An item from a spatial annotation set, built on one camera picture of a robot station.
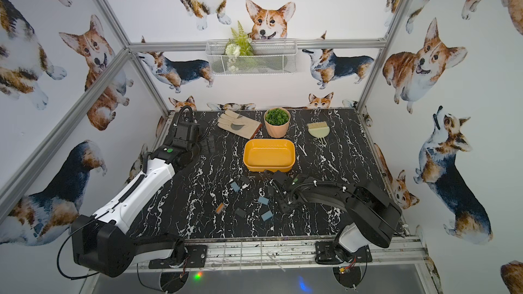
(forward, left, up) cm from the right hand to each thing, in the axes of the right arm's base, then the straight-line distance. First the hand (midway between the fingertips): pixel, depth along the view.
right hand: (286, 205), depth 85 cm
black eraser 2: (-3, +19, 0) cm, 19 cm away
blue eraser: (+9, +22, -1) cm, 24 cm away
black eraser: (+12, +18, 0) cm, 22 cm away
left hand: (+20, +33, +21) cm, 43 cm away
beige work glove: (+44, +25, 0) cm, 51 cm away
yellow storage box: (+25, +8, -1) cm, 27 cm away
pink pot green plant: (+38, +3, +9) cm, 39 cm away
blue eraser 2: (+2, +10, -1) cm, 10 cm away
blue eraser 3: (-4, +8, -1) cm, 9 cm away
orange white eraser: (-1, +28, 0) cm, 28 cm away
